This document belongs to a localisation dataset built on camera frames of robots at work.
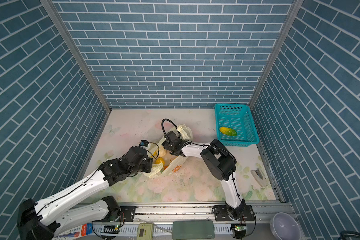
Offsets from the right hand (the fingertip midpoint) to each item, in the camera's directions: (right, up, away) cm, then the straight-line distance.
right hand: (167, 143), depth 98 cm
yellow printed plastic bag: (+2, -10, -21) cm, 23 cm away
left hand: (-4, -7, -20) cm, 22 cm away
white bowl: (+60, -36, -27) cm, 75 cm away
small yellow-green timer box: (-6, -36, -30) cm, 47 cm away
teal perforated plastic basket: (+50, +11, +14) cm, 53 cm away
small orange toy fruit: (-3, -8, -10) cm, 14 cm away
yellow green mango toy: (+42, +8, +5) cm, 43 cm away
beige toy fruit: (-2, -5, -7) cm, 8 cm away
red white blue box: (-36, -36, -30) cm, 60 cm away
